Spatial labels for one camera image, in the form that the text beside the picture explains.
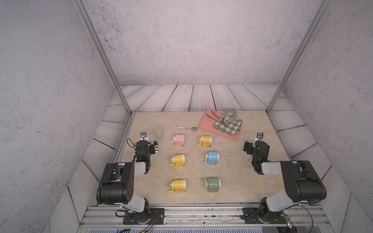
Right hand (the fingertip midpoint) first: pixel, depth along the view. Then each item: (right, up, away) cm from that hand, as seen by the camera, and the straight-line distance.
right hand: (257, 141), depth 93 cm
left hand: (-69, 0, +1) cm, 69 cm away
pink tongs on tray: (-23, +19, +25) cm, 39 cm away
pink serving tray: (-29, +12, +21) cm, 38 cm away
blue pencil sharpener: (-30, -9, -7) cm, 32 cm away
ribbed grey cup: (-13, +17, +15) cm, 26 cm away
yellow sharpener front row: (-48, -21, -18) cm, 55 cm away
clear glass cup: (-66, +7, +13) cm, 68 cm away
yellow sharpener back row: (-33, 0, +1) cm, 33 cm away
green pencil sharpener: (-30, -20, -17) cm, 40 cm away
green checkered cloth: (-11, +8, +15) cm, 21 cm away
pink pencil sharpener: (-50, 0, +3) cm, 50 cm away
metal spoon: (-40, +8, +17) cm, 44 cm away
